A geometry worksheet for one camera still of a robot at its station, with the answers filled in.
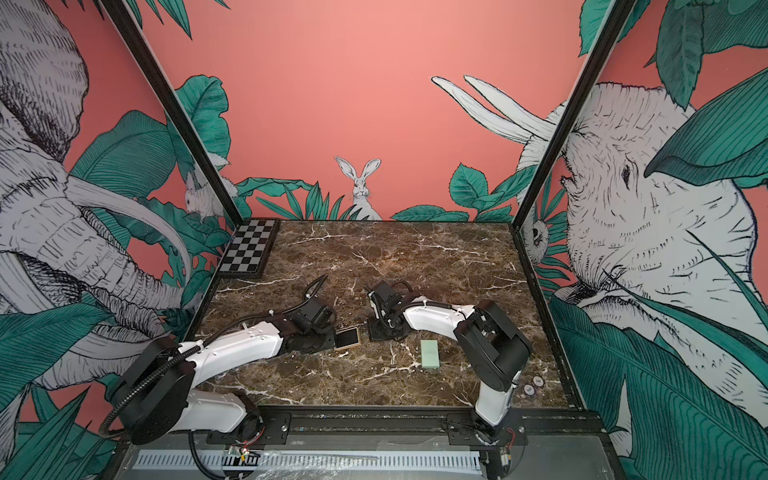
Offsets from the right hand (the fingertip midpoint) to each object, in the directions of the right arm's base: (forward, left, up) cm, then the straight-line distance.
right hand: (369, 332), depth 88 cm
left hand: (-1, +9, 0) cm, 9 cm away
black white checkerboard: (+31, +46, +2) cm, 56 cm away
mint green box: (-6, -18, -2) cm, 19 cm away
